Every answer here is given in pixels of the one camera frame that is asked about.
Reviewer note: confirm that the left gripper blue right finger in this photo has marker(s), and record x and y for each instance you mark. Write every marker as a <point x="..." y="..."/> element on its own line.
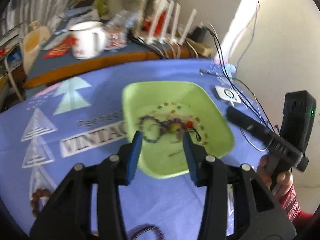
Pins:
<point x="190" y="154"/>

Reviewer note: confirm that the packaged snack bag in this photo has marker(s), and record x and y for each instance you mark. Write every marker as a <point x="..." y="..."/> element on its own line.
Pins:
<point x="117" y="30"/>

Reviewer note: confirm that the white wifi router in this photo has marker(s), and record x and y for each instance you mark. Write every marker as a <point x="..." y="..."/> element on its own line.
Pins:
<point x="162" y="26"/>

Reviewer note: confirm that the grey curtain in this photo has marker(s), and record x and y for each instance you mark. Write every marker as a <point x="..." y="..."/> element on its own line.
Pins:
<point x="47" y="12"/>

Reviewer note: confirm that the blue printed table cloth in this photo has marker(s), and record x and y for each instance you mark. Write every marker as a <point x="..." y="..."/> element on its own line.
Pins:
<point x="39" y="147"/>

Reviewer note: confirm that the green square plastic bowl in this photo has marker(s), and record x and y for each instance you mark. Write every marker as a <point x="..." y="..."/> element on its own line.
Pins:
<point x="163" y="111"/>

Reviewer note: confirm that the beige power strip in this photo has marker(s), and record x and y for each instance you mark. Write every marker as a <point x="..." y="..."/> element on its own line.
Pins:
<point x="201" y="48"/>

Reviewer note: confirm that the red paper packet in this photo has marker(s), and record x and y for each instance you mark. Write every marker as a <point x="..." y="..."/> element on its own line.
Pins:
<point x="61" y="49"/>

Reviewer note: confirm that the black power adapter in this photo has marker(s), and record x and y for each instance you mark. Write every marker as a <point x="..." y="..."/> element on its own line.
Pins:
<point x="198" y="34"/>

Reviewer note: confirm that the red sleeve right forearm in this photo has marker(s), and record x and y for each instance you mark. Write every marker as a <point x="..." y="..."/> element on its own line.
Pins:
<point x="291" y="206"/>

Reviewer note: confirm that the right hand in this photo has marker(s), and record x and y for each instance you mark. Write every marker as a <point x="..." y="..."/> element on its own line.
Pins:
<point x="284" y="179"/>

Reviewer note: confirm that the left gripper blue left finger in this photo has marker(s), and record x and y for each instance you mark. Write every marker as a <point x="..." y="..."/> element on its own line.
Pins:
<point x="132" y="159"/>

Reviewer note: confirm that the white enamel mug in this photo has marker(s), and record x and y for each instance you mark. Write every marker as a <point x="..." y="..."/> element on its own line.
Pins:
<point x="89" y="39"/>

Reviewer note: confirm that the white square charger device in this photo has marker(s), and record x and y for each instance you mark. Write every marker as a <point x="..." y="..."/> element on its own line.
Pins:
<point x="227" y="94"/>

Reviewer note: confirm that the beige bag on chair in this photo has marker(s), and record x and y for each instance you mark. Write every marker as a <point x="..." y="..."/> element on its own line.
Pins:
<point x="31" y="46"/>

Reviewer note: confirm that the wooden desk with blue mat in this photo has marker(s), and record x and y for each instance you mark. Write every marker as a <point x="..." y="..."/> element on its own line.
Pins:
<point x="48" y="71"/>

